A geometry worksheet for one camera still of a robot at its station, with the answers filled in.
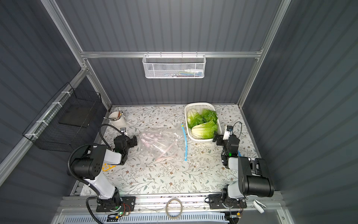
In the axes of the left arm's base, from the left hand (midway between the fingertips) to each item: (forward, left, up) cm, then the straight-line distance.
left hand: (128, 136), depth 96 cm
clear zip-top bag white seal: (-6, -24, -3) cm, 25 cm away
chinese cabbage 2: (+13, -47, +4) cm, 49 cm away
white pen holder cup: (+9, +8, +8) cm, 14 cm away
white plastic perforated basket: (+27, -50, +2) cm, 56 cm away
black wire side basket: (-3, +23, +22) cm, 32 cm away
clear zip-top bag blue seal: (+9, -34, -3) cm, 36 cm away
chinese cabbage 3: (+11, -57, +9) cm, 58 cm away
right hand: (-2, -66, +7) cm, 66 cm away
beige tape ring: (-39, -30, -5) cm, 49 cm away
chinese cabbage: (+2, -54, +3) cm, 54 cm away
